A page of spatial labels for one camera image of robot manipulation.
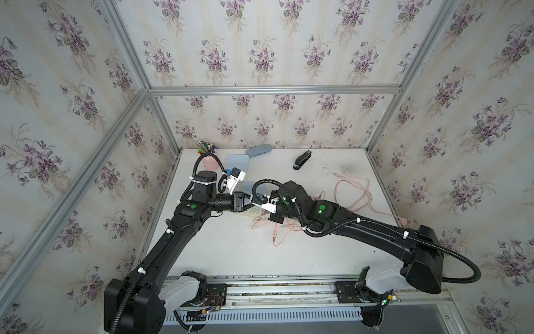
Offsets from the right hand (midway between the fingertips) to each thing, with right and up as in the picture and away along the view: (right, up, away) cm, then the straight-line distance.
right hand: (265, 200), depth 74 cm
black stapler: (+19, +16, +37) cm, 45 cm away
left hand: (-2, 0, -3) cm, 4 cm away
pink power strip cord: (+50, -4, +25) cm, 56 cm away
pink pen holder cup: (-29, +14, +31) cm, 44 cm away
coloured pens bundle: (-32, +22, +31) cm, 50 cm away
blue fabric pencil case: (-5, +22, +43) cm, 49 cm away
